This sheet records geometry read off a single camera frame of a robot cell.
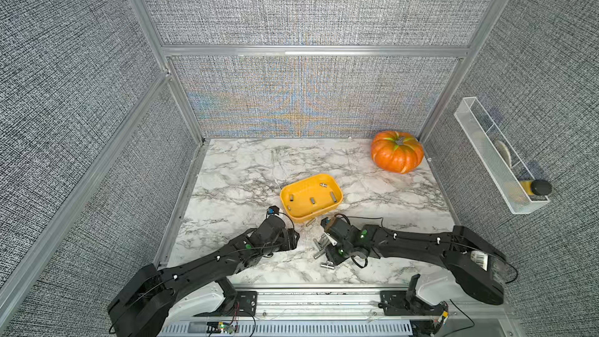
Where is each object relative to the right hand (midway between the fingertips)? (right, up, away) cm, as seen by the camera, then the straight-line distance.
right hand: (327, 249), depth 83 cm
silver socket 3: (-5, +8, +8) cm, 12 cm away
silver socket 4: (-3, -2, 0) cm, 4 cm away
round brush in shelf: (+52, +34, -13) cm, 63 cm away
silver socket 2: (+4, +16, +14) cm, 22 cm away
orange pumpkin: (+32, +35, +16) cm, 50 cm away
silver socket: (-5, +15, +14) cm, 21 cm away
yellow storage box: (-12, +16, +14) cm, 24 cm away
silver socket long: (-2, +2, +2) cm, 3 cm away
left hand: (-11, +5, -2) cm, 12 cm away
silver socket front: (0, -4, -4) cm, 6 cm away
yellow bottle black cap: (+53, +25, -22) cm, 63 cm away
